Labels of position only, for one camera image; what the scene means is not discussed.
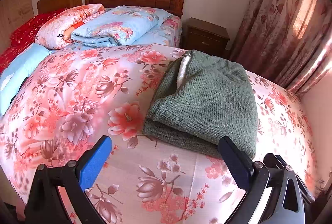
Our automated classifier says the green and white knit sweater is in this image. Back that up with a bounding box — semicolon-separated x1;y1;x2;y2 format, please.
142;50;258;158

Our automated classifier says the pink floral bed sheet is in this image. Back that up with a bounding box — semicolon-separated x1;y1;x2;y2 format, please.
0;43;319;224

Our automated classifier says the floral pink curtain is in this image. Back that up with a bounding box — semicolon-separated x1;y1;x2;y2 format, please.
230;0;331;96

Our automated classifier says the light blue cloud blanket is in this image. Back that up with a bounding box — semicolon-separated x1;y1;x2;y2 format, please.
1;43;50;117

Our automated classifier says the dark wooden nightstand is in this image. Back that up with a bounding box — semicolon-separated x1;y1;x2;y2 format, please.
179;18;230;59

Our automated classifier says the red patterned bedding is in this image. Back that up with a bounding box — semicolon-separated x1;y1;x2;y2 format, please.
0;8;67;73

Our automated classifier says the folded pink floral quilt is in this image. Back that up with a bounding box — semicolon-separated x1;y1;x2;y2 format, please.
34;4;106;50

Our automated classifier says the folded light blue floral quilt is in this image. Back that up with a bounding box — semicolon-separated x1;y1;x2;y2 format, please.
71;5;171;48

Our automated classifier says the light wooden wardrobe door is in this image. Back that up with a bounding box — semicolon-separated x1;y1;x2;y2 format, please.
0;0;34;53

